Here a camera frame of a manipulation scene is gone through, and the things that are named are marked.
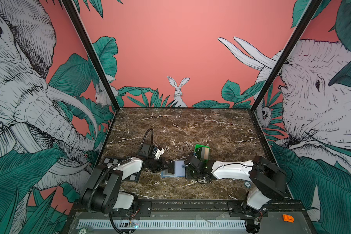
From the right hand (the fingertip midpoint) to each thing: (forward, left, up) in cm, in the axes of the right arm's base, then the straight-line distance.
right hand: (183, 174), depth 84 cm
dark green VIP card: (+4, +7, +1) cm, 8 cm away
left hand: (+4, +8, +3) cm, 9 cm away
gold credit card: (+12, -15, +2) cm, 19 cm away
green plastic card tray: (+14, -13, +1) cm, 19 cm away
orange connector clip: (-21, -51, 0) cm, 56 cm away
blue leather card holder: (+2, +2, 0) cm, 3 cm away
